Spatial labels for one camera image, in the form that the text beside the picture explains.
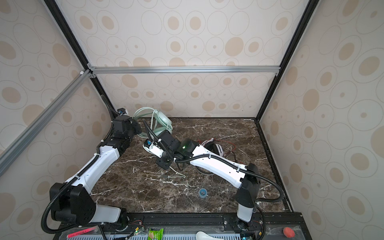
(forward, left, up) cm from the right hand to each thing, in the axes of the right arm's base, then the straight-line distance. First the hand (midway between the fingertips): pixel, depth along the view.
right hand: (158, 158), depth 72 cm
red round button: (-28, -61, -21) cm, 70 cm away
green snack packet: (-28, +1, -19) cm, 34 cm away
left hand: (+22, +13, +6) cm, 26 cm away
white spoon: (-29, -20, -21) cm, 41 cm away
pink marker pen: (-28, +40, -19) cm, 52 cm away
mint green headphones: (+16, 0, +8) cm, 18 cm away
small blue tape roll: (-9, -22, -23) cm, 33 cm away
